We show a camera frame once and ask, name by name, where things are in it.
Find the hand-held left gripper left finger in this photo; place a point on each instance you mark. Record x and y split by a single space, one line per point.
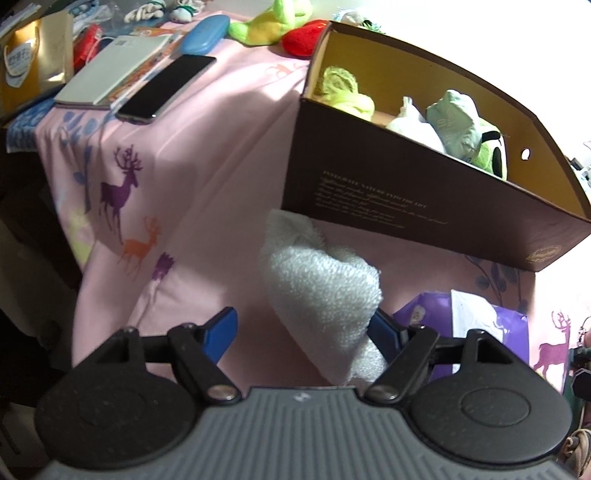
221 332

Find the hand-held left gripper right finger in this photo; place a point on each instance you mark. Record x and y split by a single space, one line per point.
385 334

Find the white textured cloth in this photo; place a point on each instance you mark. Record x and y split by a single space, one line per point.
318 286

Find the brown cardboard box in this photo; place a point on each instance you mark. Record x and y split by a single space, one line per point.
392 194

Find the white plastic bag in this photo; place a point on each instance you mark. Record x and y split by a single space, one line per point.
415 127

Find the mint green cloth hat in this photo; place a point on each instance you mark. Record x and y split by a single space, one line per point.
455 120

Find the yellow cloth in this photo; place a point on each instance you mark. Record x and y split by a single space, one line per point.
341 87

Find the purple tissue pack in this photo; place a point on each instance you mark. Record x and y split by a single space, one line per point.
510 337

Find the pink printed bed sheet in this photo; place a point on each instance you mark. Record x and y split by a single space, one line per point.
194 184

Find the black hinged case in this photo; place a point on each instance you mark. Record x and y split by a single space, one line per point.
582 371

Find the black smartphone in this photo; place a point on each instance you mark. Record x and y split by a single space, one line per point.
161 90

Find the blue patterned cloth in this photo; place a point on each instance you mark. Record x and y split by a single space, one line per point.
25 127

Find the white power bank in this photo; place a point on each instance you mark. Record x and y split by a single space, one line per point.
111 69

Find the blue glasses case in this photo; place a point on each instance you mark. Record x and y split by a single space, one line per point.
203 34

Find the red plush toy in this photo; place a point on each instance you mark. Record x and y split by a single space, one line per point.
302 39

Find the lime green plush toy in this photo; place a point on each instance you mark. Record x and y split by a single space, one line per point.
268 25

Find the red pouch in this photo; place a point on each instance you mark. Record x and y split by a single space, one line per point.
85 44

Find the white plush toy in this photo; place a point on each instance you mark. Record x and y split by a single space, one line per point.
143 11
184 10

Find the gold paper bag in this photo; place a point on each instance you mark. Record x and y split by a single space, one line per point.
41 60

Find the blue white packet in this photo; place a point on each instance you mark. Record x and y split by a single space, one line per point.
90 14

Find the stack of papers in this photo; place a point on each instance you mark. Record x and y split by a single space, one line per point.
18 16

